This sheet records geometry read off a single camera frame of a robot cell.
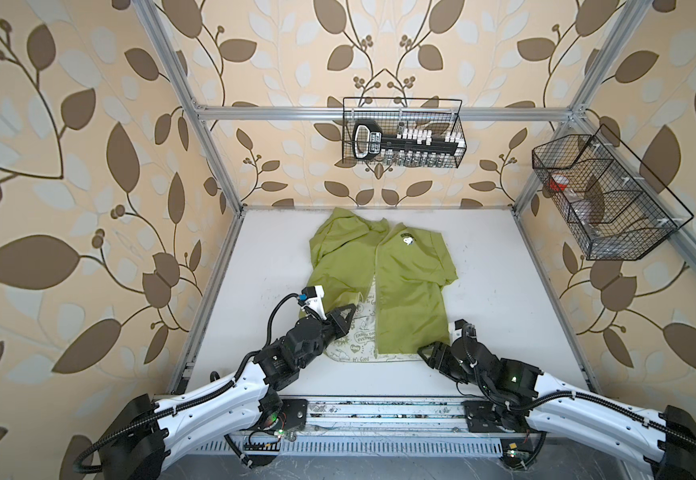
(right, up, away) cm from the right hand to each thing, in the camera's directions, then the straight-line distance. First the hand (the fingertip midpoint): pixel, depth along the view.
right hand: (423, 359), depth 79 cm
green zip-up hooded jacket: (-5, +19, +21) cm, 28 cm away
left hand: (-17, +15, -4) cm, 23 cm away
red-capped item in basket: (+37, +48, +1) cm, 61 cm away
